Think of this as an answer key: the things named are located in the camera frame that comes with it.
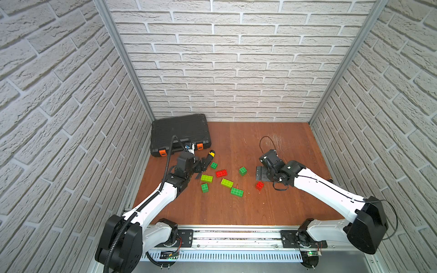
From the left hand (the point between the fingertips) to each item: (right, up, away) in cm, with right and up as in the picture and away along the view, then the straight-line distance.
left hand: (199, 156), depth 85 cm
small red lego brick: (+32, -16, +2) cm, 36 cm away
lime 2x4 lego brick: (+3, -13, +6) cm, 15 cm away
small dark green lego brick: (+23, -9, +7) cm, 26 cm away
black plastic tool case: (-10, +16, +28) cm, 34 cm away
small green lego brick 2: (+3, -17, 0) cm, 17 cm away
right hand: (+34, -9, -3) cm, 36 cm away
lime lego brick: (+15, -15, +4) cm, 22 cm away
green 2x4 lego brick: (+20, -19, +2) cm, 28 cm away
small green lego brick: (+7, -7, +11) cm, 15 cm away
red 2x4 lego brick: (+12, -11, +7) cm, 17 cm away
